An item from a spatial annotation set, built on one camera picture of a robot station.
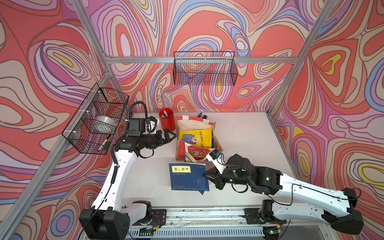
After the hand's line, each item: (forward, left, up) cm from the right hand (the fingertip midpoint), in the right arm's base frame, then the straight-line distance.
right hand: (206, 178), depth 64 cm
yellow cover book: (+29, 0, -10) cm, 31 cm away
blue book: (+1, +8, 0) cm, 8 cm away
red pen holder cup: (+45, +22, -8) cm, 50 cm away
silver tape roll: (+23, +47, +13) cm, 53 cm away
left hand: (+19, +16, +5) cm, 25 cm away
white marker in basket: (+22, +48, +4) cm, 53 cm away
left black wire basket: (+40, +56, +12) cm, 70 cm away
